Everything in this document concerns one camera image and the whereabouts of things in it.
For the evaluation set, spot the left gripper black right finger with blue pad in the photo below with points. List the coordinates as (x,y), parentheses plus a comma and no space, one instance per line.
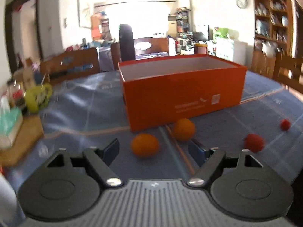
(240,185)

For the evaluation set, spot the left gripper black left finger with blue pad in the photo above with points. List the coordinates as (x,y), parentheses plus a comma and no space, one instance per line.
(68,185)

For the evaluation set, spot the red tomato left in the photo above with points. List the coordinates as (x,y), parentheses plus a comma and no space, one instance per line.
(254,143)

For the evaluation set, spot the white mug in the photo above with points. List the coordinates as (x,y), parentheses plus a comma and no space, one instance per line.
(9,205)

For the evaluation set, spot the wooden cutting board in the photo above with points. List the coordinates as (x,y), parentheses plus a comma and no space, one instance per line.
(30,132)

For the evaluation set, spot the small red tomato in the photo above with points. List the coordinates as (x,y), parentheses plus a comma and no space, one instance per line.
(285,125)

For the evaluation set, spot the small orange near box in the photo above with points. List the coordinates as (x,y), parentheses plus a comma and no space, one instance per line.
(183,130)

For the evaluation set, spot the blue plaid tablecloth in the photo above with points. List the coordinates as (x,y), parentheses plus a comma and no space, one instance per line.
(90,112)

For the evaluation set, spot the small orange behind left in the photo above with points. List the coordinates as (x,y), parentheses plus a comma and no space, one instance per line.
(144,145)

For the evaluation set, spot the green tissue pack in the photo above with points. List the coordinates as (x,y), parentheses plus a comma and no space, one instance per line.
(11,122)

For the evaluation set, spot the yellow-green panda mug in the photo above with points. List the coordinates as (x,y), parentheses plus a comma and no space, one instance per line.
(37,97)

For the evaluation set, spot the brown medicine bottle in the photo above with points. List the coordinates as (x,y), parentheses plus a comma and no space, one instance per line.
(15,94)

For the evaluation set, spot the orange cardboard box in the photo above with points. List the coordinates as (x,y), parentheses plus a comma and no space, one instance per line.
(160,91)

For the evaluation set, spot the right wooden chair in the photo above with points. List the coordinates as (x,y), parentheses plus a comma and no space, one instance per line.
(288,71)

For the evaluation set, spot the wooden chair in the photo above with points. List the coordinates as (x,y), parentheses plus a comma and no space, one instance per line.
(288,71)
(147,47)
(70,65)

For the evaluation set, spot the left wooden chair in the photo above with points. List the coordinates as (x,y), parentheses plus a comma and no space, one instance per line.
(70,65)

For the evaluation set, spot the white cabinet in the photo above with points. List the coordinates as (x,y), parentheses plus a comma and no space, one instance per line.
(231,50)

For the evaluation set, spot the red canister yellow lid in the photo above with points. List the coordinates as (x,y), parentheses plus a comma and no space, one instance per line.
(200,48)

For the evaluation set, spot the black thermos bottle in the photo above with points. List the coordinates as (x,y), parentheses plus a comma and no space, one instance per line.
(126,42)

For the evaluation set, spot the middle wooden chair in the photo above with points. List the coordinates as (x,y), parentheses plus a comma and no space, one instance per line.
(147,47)

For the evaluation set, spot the wooden bookshelf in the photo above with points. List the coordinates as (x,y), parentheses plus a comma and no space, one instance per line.
(273,34)

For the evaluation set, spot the round wall clock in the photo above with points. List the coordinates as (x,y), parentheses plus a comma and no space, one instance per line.
(242,4)

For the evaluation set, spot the framed wall picture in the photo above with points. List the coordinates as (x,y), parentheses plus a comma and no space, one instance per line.
(84,13)

